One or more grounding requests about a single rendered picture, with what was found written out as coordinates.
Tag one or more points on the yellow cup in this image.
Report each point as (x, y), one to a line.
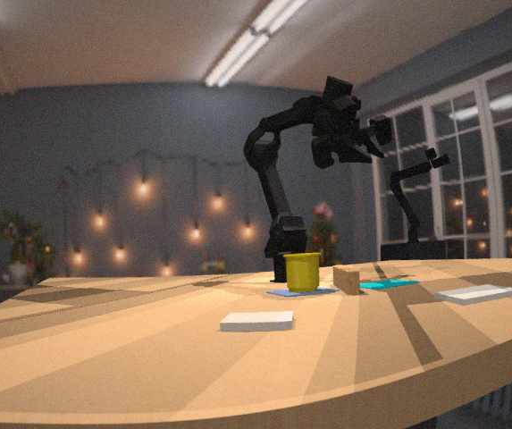
(302, 272)

